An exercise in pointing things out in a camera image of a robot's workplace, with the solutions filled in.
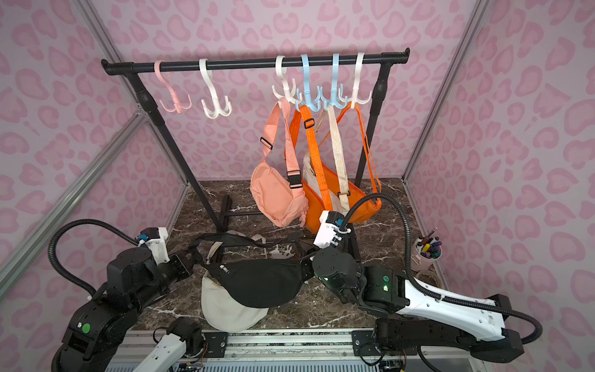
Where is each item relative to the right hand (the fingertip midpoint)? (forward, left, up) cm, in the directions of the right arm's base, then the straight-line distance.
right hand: (294, 247), depth 60 cm
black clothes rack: (+35, +39, -29) cm, 60 cm away
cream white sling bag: (-9, +26, -30) cm, 41 cm away
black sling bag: (+3, +27, -3) cm, 27 cm away
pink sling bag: (+27, +9, -10) cm, 30 cm away
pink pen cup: (+10, -45, -21) cm, 51 cm away
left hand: (0, +26, -2) cm, 26 cm away
